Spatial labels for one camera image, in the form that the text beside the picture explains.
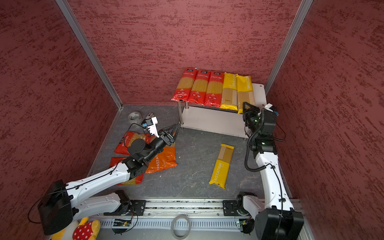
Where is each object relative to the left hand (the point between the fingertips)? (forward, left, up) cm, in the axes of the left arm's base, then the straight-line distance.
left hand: (180, 128), depth 68 cm
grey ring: (-35, +3, -33) cm, 48 cm away
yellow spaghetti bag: (-11, -21, -30) cm, 38 cm away
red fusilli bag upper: (+13, +36, -28) cm, 48 cm away
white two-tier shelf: (+26, -23, -25) cm, 43 cm away
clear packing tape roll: (+33, +40, -32) cm, 61 cm away
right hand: (+11, -29, +5) cm, 31 cm away
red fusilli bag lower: (-15, +23, -28) cm, 39 cm away
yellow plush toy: (-37, +41, -25) cm, 61 cm away
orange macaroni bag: (-2, +10, -28) cm, 30 cm away
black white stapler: (+32, +27, -29) cm, 51 cm away
